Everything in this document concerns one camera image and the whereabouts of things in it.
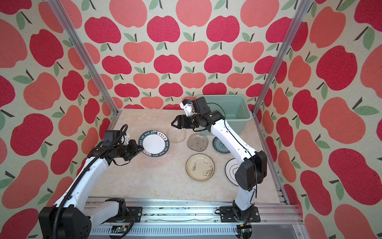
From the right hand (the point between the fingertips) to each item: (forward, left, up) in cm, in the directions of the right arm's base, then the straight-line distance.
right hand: (178, 123), depth 78 cm
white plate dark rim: (-4, +14, -15) cm, 21 cm away
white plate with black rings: (-10, -32, -28) cm, 44 cm away
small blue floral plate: (+6, -25, -28) cm, 38 cm away
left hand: (-11, +18, -10) cm, 23 cm away
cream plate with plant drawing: (-11, -13, -27) cm, 32 cm away
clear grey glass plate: (+6, -10, -26) cm, 29 cm away
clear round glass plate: (+12, +5, -28) cm, 31 cm away
